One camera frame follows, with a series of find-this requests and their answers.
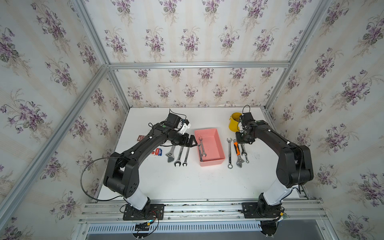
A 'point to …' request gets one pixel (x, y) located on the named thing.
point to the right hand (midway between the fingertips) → (241, 139)
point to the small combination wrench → (185, 162)
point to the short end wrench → (230, 165)
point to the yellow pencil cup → (233, 121)
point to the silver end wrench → (201, 160)
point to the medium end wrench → (200, 138)
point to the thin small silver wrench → (245, 153)
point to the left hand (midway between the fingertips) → (191, 143)
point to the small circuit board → (144, 226)
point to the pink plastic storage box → (212, 145)
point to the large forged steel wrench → (170, 155)
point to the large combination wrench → (178, 161)
